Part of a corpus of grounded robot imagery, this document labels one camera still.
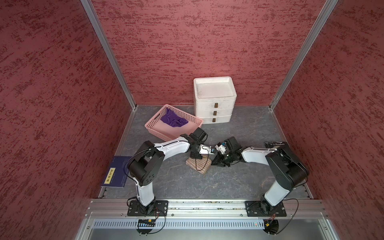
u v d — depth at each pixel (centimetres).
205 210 74
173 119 109
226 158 79
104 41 83
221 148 88
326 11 72
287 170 47
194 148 81
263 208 66
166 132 103
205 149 79
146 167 47
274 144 97
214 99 92
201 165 85
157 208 73
